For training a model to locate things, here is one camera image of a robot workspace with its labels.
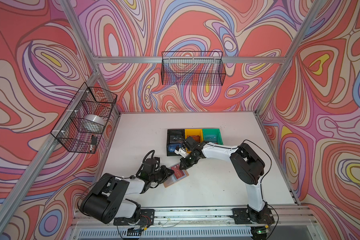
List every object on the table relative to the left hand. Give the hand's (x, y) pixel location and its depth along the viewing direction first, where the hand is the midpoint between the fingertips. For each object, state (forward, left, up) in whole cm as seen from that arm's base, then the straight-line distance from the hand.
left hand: (176, 171), depth 87 cm
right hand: (+1, -4, -2) cm, 5 cm away
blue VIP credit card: (+16, +3, +1) cm, 16 cm away
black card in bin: (+23, 0, 0) cm, 23 cm away
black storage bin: (+29, +2, +1) cm, 29 cm away
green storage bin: (+27, -25, +3) cm, 37 cm away
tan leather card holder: (-4, +2, -2) cm, 5 cm away
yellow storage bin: (+24, -14, +4) cm, 28 cm away
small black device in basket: (+6, +40, +24) cm, 47 cm away
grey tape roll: (+11, +39, +31) cm, 51 cm away
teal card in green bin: (+24, -24, 0) cm, 34 cm away
